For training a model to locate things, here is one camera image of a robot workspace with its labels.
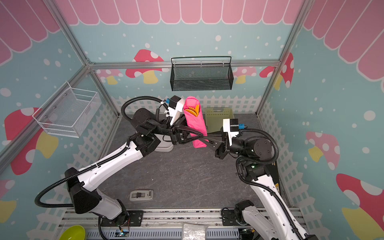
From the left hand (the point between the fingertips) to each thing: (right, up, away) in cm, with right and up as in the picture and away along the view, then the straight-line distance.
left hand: (204, 137), depth 47 cm
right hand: (-1, -1, +4) cm, 4 cm away
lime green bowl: (-58, -45, +21) cm, 77 cm away
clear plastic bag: (-5, -45, +21) cm, 50 cm away
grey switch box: (-32, -33, +32) cm, 56 cm away
